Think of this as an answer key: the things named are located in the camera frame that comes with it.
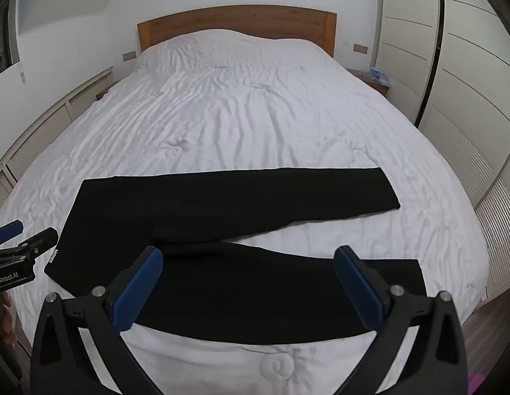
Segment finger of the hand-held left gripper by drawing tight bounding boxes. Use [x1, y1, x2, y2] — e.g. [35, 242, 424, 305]
[0, 220, 25, 246]
[0, 227, 59, 267]

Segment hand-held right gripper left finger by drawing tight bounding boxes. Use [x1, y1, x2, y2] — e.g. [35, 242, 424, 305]
[30, 246, 178, 395]

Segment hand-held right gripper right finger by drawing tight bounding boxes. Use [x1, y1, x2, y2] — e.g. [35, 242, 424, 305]
[333, 245, 480, 395]

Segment black pants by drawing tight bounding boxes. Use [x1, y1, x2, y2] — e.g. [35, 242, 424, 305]
[44, 167, 428, 337]

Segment person's left hand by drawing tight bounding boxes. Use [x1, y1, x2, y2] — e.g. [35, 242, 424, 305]
[0, 292, 19, 345]

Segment bed with white duvet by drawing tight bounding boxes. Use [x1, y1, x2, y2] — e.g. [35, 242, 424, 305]
[0, 29, 492, 395]

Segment wooden nightstand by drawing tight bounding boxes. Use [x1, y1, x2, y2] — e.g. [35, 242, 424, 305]
[346, 67, 392, 98]

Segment wooden headboard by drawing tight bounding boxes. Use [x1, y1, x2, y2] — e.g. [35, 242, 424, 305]
[137, 4, 338, 57]

